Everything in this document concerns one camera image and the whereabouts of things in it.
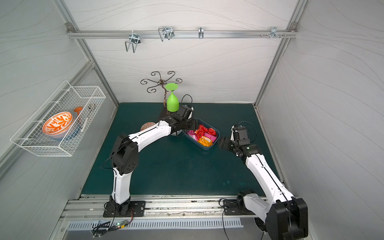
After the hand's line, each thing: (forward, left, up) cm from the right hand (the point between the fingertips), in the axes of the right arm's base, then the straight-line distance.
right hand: (226, 141), depth 83 cm
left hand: (+11, +17, +1) cm, 20 cm away
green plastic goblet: (+20, +33, +11) cm, 40 cm away
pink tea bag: (+11, +21, -9) cm, 25 cm away
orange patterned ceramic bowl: (+16, +54, -9) cm, 57 cm away
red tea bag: (+13, +8, -9) cm, 17 cm away
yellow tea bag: (+4, +12, -8) cm, 15 cm away
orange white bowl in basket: (-9, +77, +23) cm, 81 cm away
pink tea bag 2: (+8, +7, -9) cm, 14 cm away
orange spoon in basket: (+4, +77, +20) cm, 80 cm away
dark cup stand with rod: (+30, +41, +18) cm, 54 cm away
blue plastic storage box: (+17, +16, -5) cm, 24 cm away
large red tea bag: (+11, +14, -5) cm, 19 cm away
